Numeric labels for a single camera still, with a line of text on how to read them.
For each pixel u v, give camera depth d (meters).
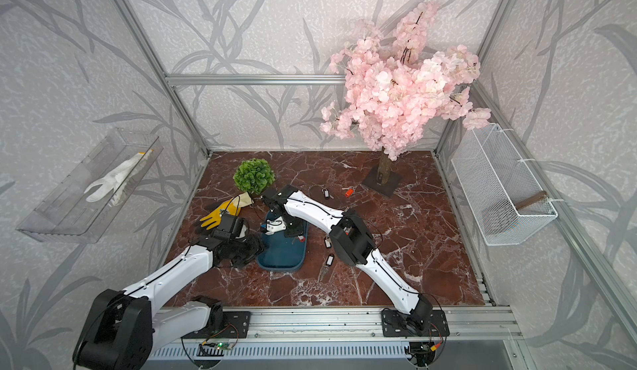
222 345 0.70
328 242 0.91
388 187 1.08
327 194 1.05
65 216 0.62
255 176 0.94
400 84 0.57
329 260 0.87
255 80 1.65
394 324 0.73
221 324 0.70
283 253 0.82
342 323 0.75
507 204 0.71
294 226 0.81
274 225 0.83
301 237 0.91
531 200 0.63
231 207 0.99
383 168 1.01
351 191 1.06
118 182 0.64
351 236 0.62
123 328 0.40
